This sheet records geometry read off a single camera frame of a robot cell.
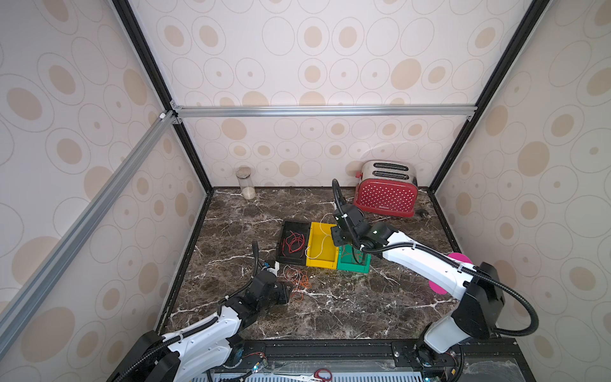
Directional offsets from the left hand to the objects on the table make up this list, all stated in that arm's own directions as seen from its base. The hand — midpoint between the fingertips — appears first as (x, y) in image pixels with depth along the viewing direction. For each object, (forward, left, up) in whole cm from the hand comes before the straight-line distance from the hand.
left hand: (297, 286), depth 84 cm
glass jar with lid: (+47, +26, +10) cm, 55 cm away
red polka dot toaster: (+38, -36, +13) cm, 54 cm away
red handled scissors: (-26, -6, -3) cm, 27 cm away
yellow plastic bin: (+13, -12, -3) cm, 18 cm away
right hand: (+16, -17, +14) cm, 28 cm away
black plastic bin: (+27, +1, -2) cm, 27 cm away
